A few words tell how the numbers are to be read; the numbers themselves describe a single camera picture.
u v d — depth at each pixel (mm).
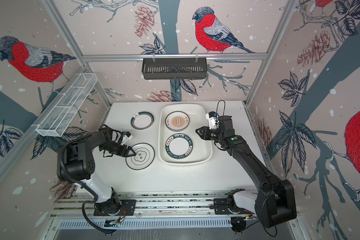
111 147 788
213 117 728
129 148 851
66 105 776
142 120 1111
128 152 835
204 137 700
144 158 901
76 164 480
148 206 747
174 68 1066
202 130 741
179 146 956
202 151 928
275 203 392
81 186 511
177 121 1072
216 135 681
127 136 876
